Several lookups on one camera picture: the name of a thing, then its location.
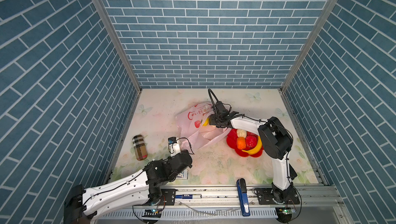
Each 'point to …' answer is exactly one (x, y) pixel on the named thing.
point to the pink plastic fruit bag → (194, 121)
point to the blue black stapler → (242, 189)
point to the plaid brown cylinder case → (139, 147)
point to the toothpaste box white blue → (182, 175)
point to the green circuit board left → (152, 213)
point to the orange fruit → (241, 143)
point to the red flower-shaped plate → (231, 141)
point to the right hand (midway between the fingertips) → (213, 119)
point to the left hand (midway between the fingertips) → (193, 154)
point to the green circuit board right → (287, 210)
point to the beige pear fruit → (241, 133)
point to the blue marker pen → (189, 196)
